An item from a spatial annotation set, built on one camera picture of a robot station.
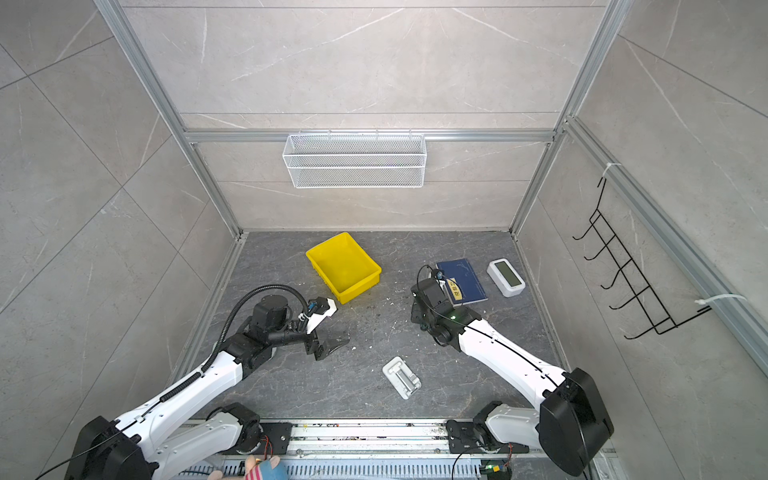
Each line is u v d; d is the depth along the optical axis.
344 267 1.04
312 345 0.67
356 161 1.01
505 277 1.01
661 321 0.58
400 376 0.82
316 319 0.64
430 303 0.63
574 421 0.42
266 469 0.65
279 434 0.73
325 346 0.67
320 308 0.64
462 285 1.06
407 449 0.73
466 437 0.74
